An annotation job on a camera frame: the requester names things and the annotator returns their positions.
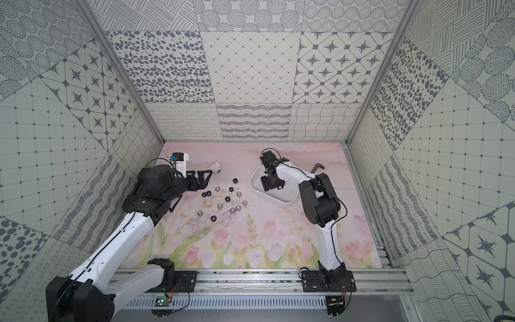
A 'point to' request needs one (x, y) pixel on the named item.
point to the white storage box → (288, 194)
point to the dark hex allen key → (316, 167)
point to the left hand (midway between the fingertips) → (200, 167)
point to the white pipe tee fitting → (216, 168)
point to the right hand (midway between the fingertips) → (273, 186)
